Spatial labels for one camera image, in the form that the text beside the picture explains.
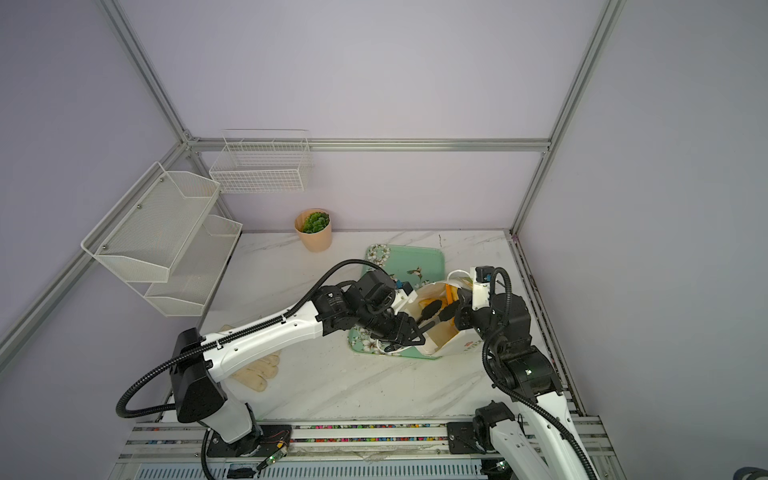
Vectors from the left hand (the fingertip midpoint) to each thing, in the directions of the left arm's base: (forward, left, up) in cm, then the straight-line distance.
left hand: (417, 343), depth 67 cm
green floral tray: (+39, -2, -20) cm, 44 cm away
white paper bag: (+10, -10, -18) cm, 23 cm away
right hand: (+11, -10, +7) cm, 16 cm away
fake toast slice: (+17, -11, -6) cm, 21 cm away
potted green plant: (+50, +34, -11) cm, 62 cm away
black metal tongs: (+12, -5, -5) cm, 14 cm away
